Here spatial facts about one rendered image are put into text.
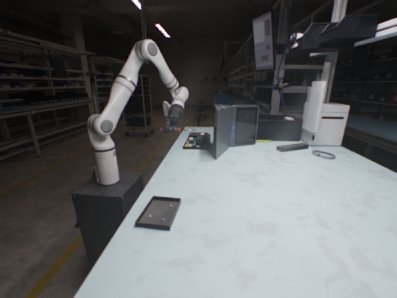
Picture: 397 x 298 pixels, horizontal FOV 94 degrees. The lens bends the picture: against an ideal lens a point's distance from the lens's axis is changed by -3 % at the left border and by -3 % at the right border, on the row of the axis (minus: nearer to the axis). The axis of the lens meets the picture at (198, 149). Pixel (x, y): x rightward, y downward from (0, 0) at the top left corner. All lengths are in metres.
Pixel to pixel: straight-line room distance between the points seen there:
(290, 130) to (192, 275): 0.96
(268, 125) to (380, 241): 0.75
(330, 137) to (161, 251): 1.01
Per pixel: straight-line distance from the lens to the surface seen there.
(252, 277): 0.39
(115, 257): 0.43
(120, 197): 0.91
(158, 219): 0.49
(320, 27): 1.07
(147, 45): 1.02
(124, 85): 0.95
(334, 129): 1.20
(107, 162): 0.96
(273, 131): 1.16
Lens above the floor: 1.30
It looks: 18 degrees down
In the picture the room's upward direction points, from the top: straight up
